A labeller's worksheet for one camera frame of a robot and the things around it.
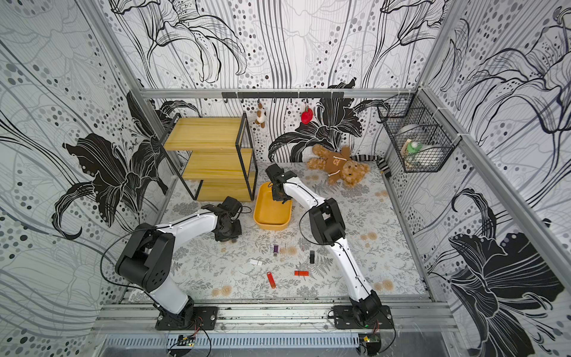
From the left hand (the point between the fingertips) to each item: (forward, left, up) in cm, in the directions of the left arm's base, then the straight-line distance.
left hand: (236, 238), depth 92 cm
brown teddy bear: (+35, -45, +8) cm, 58 cm away
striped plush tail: (+47, -70, +3) cm, 84 cm away
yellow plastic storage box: (+12, -13, +1) cm, 17 cm away
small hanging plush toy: (+41, -8, +32) cm, 53 cm away
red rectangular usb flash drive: (-14, -27, +1) cm, 31 cm away
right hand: (+25, -20, +1) cm, 31 cm away
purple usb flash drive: (-4, -17, +1) cm, 18 cm away
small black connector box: (-34, -51, 0) cm, 61 cm away
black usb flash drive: (-8, -31, +1) cm, 32 cm away
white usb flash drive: (-10, -9, 0) cm, 14 cm away
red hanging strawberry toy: (+42, -28, +32) cm, 60 cm away
